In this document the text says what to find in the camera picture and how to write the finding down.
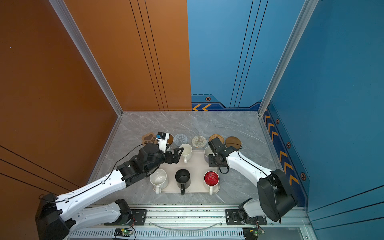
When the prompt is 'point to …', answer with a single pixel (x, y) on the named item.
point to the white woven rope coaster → (198, 141)
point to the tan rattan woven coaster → (213, 136)
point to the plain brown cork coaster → (233, 141)
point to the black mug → (183, 178)
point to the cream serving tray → (197, 167)
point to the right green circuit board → (252, 233)
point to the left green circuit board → (123, 232)
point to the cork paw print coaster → (149, 137)
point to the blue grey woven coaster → (180, 139)
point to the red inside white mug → (211, 179)
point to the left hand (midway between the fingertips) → (177, 146)
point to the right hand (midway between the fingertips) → (211, 162)
